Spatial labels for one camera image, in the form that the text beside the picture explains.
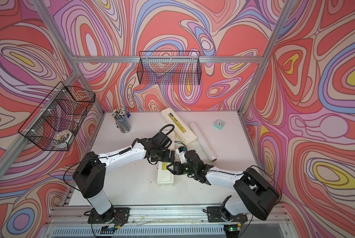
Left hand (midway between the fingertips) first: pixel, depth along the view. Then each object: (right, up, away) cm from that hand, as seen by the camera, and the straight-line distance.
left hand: (171, 159), depth 86 cm
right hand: (0, -6, -2) cm, 7 cm away
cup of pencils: (-33, +24, +11) cm, 42 cm away
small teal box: (+35, +21, +24) cm, 48 cm away
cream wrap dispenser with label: (-3, -8, -7) cm, 11 cm away
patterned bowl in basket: (-53, +15, -14) cm, 57 cm away
